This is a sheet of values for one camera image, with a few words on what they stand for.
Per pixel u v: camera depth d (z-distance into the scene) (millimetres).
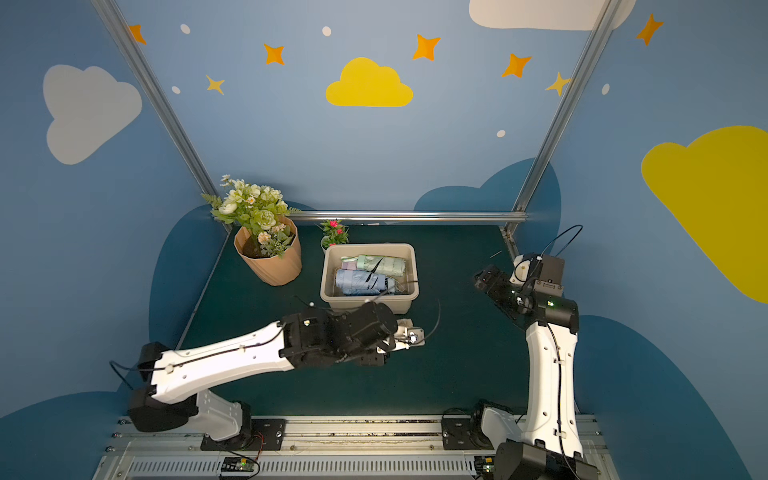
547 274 533
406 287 984
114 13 691
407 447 742
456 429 749
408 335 531
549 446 374
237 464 718
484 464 726
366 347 466
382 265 947
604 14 701
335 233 1013
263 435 733
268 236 929
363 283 911
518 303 511
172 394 388
